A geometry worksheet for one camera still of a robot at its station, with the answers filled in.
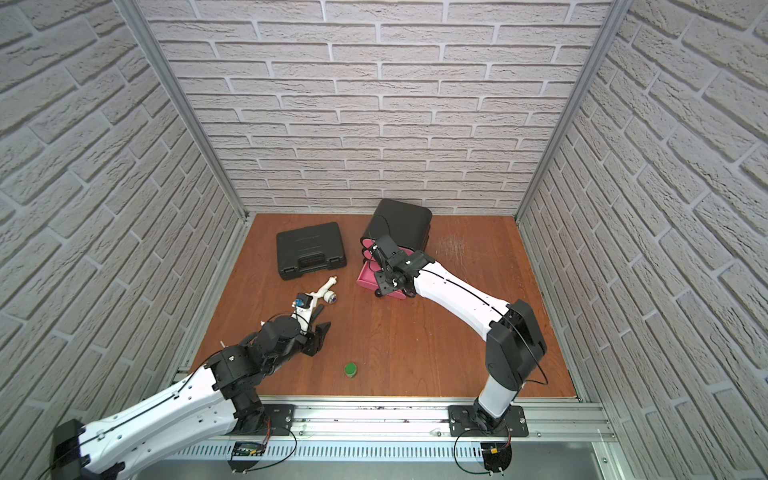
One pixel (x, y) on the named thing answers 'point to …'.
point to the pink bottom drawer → (367, 277)
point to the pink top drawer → (367, 242)
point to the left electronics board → (245, 455)
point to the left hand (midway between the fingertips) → (319, 313)
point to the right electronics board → (496, 455)
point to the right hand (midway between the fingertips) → (395, 275)
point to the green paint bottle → (350, 370)
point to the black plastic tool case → (309, 249)
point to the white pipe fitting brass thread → (325, 292)
